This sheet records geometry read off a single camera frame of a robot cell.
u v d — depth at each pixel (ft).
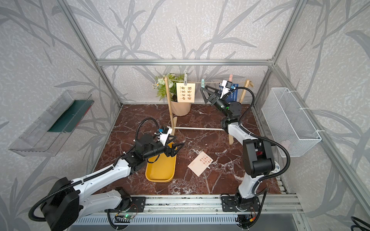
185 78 2.25
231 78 2.23
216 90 2.52
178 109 3.41
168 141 2.21
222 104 2.31
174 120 3.25
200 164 2.91
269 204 2.46
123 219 2.37
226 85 2.22
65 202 1.29
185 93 2.53
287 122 2.09
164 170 2.71
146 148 2.03
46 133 2.13
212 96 2.15
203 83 2.32
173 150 2.22
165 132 2.16
